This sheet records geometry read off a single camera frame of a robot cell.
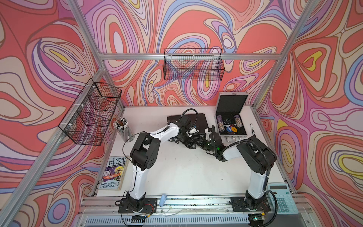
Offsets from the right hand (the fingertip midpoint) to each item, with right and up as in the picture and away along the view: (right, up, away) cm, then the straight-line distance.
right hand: (194, 143), depth 95 cm
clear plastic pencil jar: (-46, +13, -9) cm, 49 cm away
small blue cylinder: (-18, -26, -22) cm, 39 cm away
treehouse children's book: (-48, -15, -13) cm, 52 cm away
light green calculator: (+46, -28, -23) cm, 59 cm away
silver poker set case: (+29, +18, +12) cm, 36 cm away
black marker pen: (+45, +9, +9) cm, 47 cm away
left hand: (-1, 0, -2) cm, 3 cm away
